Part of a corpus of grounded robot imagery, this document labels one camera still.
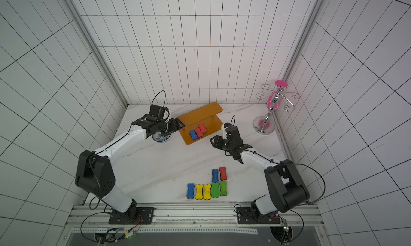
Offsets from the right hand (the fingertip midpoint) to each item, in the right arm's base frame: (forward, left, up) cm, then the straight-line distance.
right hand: (207, 140), depth 89 cm
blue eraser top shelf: (-25, +7, -8) cm, 27 cm away
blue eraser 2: (-17, -5, -8) cm, 19 cm away
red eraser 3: (-15, -10, -9) cm, 20 cm away
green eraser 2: (-23, -10, -8) cm, 26 cm away
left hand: (+3, +16, +6) cm, 17 cm away
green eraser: (-24, -5, -8) cm, 26 cm away
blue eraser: (+8, +10, -7) cm, 15 cm away
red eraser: (+10, +6, -7) cm, 14 cm away
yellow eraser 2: (-25, -1, -8) cm, 26 cm away
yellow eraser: (-25, +3, -9) cm, 27 cm away
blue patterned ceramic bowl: (+5, +32, -8) cm, 33 cm away
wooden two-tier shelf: (+16, +2, +4) cm, 16 cm away
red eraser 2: (+15, +5, -8) cm, 18 cm away
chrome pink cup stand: (+21, -38, -9) cm, 45 cm away
